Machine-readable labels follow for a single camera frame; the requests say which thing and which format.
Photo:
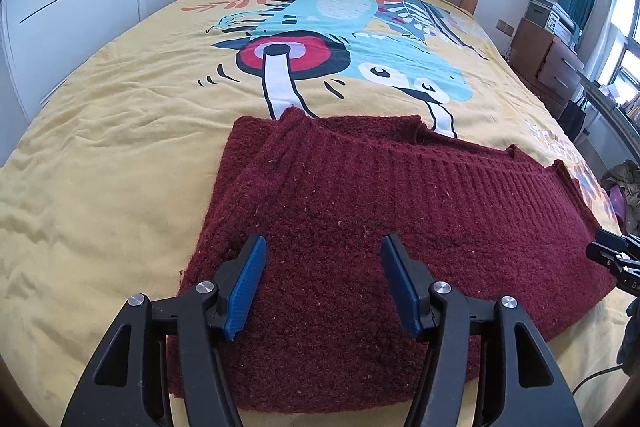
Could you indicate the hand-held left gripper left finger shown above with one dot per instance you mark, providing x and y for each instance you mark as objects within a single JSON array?
[{"x": 245, "y": 287}]

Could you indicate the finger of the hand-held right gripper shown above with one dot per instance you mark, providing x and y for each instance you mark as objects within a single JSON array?
[
  {"x": 617, "y": 267},
  {"x": 617, "y": 241}
]

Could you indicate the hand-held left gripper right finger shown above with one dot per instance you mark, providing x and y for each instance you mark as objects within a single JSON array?
[{"x": 402, "y": 287}]

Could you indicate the dark red knit sweater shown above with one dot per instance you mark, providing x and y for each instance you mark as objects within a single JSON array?
[{"x": 350, "y": 207}]

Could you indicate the pile of clothes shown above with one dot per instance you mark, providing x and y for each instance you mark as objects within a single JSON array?
[{"x": 625, "y": 187}]

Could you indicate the person's right hand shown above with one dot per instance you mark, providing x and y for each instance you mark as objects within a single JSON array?
[{"x": 631, "y": 342}]

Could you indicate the black bag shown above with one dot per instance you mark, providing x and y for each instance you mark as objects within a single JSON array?
[{"x": 572, "y": 119}]

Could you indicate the grey desk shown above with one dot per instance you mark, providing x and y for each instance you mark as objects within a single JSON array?
[{"x": 610, "y": 104}]

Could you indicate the wooden nightstand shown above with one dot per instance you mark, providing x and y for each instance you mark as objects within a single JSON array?
[{"x": 547, "y": 67}]

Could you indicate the window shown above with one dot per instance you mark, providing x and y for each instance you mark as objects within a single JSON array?
[{"x": 627, "y": 42}]

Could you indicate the yellow printed blanket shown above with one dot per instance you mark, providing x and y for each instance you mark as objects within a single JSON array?
[{"x": 100, "y": 132}]

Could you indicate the white printer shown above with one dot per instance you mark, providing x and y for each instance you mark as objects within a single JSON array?
[{"x": 552, "y": 19}]

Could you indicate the wall socket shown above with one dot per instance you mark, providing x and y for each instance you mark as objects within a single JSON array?
[{"x": 505, "y": 27}]

